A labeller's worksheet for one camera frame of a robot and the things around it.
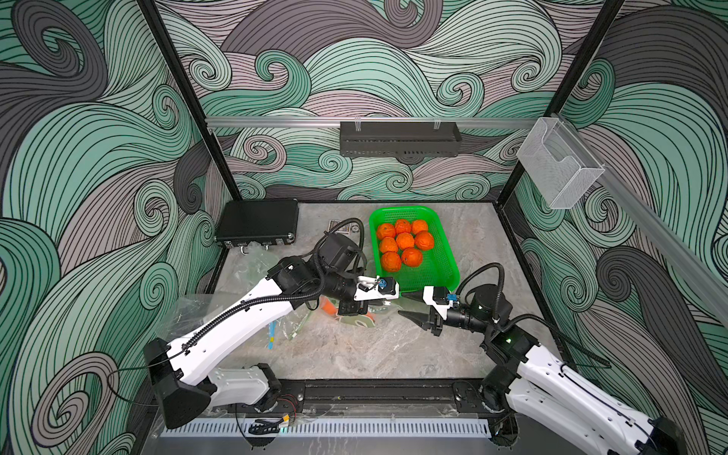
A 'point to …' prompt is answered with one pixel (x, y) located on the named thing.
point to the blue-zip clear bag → (177, 316)
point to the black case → (259, 222)
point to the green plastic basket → (439, 266)
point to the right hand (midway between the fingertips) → (400, 303)
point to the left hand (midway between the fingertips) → (379, 292)
